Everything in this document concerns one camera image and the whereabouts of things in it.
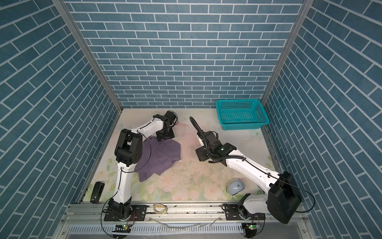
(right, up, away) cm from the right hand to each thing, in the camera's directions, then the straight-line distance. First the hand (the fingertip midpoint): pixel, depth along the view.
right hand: (200, 148), depth 83 cm
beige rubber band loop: (-18, -30, -8) cm, 36 cm away
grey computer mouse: (+18, -18, -8) cm, 26 cm away
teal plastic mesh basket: (+34, +21, +37) cm, 55 cm away
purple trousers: (-26, -5, +4) cm, 27 cm away
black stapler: (-55, -20, -4) cm, 59 cm away
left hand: (-22, +4, +20) cm, 30 cm away
